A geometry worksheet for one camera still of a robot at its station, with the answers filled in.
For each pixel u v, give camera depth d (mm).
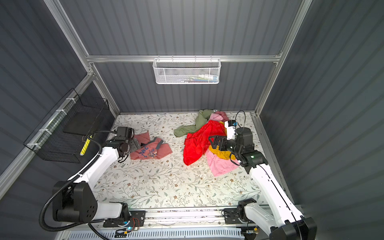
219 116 1086
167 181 866
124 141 683
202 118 1073
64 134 721
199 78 926
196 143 913
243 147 559
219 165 914
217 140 664
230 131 667
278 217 393
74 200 408
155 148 920
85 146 688
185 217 754
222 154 934
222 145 654
